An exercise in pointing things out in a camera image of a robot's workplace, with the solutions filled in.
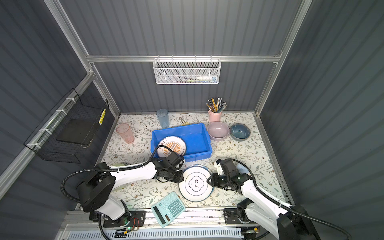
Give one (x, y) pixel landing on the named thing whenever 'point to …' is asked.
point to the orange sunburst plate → (175, 144)
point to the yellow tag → (101, 119)
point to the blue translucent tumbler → (162, 114)
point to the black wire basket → (73, 106)
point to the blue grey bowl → (239, 132)
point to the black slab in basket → (78, 131)
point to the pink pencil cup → (214, 116)
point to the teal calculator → (167, 208)
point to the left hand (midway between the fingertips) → (184, 179)
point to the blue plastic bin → (196, 138)
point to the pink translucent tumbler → (124, 129)
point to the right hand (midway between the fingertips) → (210, 182)
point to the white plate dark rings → (194, 186)
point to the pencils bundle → (217, 107)
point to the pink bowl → (218, 131)
